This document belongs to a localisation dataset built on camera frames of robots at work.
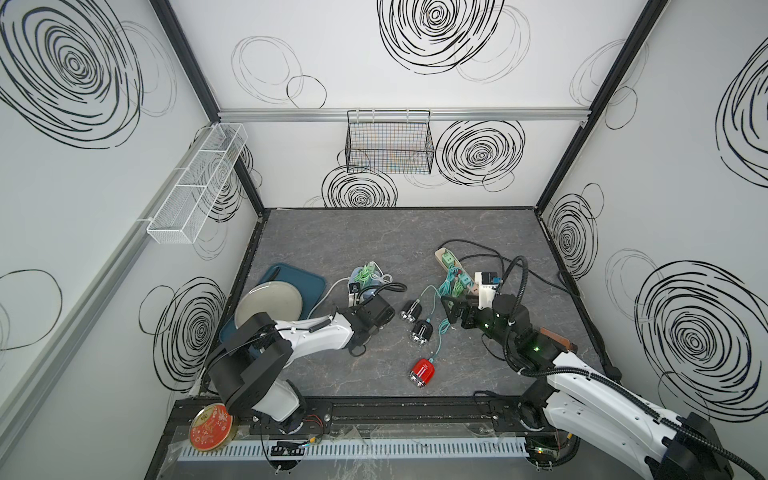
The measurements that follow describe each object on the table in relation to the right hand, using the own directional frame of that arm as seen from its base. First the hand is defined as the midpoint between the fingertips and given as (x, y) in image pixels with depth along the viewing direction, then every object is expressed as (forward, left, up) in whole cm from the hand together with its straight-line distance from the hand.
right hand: (454, 300), depth 78 cm
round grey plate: (+7, +54, -14) cm, 56 cm away
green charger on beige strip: (+19, -1, -8) cm, 20 cm away
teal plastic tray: (+10, +43, -13) cm, 46 cm away
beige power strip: (+15, -3, -8) cm, 17 cm away
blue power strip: (+1, +24, +2) cm, 24 cm away
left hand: (0, +25, -14) cm, 29 cm away
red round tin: (-29, +58, -10) cm, 66 cm away
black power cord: (+26, -22, -16) cm, 38 cm away
